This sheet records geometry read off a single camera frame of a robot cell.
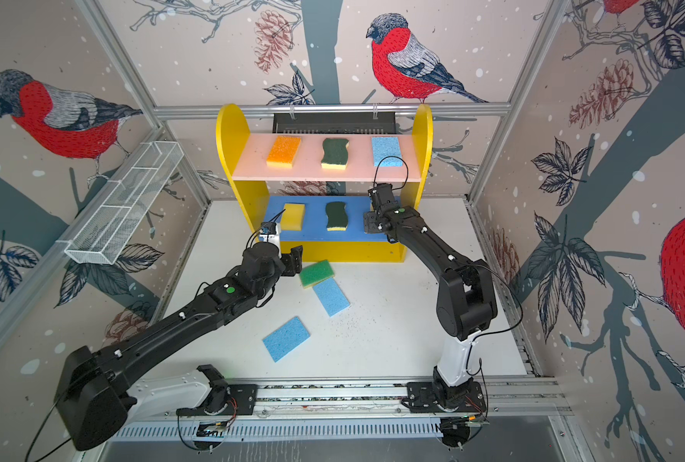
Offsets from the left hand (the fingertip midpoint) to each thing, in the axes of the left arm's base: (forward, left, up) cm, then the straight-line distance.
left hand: (291, 247), depth 78 cm
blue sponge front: (-17, +3, -22) cm, 28 cm away
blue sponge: (-4, -10, -22) cm, 25 cm away
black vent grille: (+46, -11, +11) cm, 48 cm away
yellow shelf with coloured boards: (+46, -2, -19) cm, 50 cm away
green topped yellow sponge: (+5, -5, -22) cm, 23 cm away
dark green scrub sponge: (+18, -12, -8) cm, 23 cm away
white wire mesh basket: (+9, +46, +8) cm, 48 cm away
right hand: (+14, -25, -7) cm, 30 cm away
